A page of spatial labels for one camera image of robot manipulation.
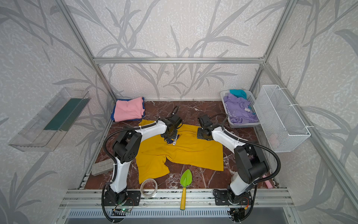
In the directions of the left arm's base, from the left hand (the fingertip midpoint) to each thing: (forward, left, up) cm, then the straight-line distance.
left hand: (172, 131), depth 99 cm
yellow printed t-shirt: (-14, -13, -2) cm, 19 cm away
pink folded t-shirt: (+18, +33, +2) cm, 38 cm away
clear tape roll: (-35, +14, 0) cm, 38 cm away
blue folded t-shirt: (+16, +25, -1) cm, 29 cm away
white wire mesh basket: (-14, -53, +34) cm, 65 cm away
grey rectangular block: (-26, +40, +1) cm, 48 cm away
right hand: (-2, -21, +6) cm, 22 cm away
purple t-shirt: (+18, -51, +2) cm, 54 cm away
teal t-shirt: (+32, -53, +8) cm, 62 cm away
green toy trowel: (-32, -10, +1) cm, 34 cm away
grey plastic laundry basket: (+29, -62, +7) cm, 68 cm away
